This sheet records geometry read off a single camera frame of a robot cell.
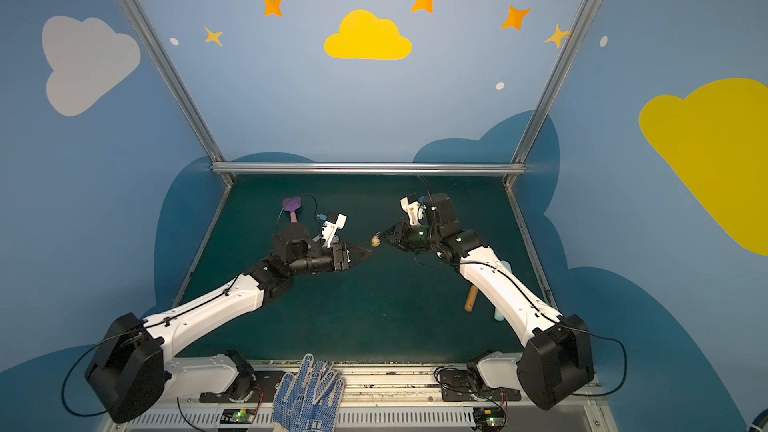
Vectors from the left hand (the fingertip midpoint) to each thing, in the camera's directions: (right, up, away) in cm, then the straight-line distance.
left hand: (370, 257), depth 72 cm
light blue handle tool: (+36, -19, +13) cm, 42 cm away
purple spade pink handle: (-33, +13, +39) cm, 53 cm away
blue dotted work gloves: (-14, -34, -2) cm, 37 cm away
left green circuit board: (-32, -38, -1) cm, 50 cm away
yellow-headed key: (+1, +3, +6) cm, 7 cm away
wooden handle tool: (+29, -15, +17) cm, 37 cm away
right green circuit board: (+29, -39, 0) cm, 49 cm away
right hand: (+3, +5, +4) cm, 7 cm away
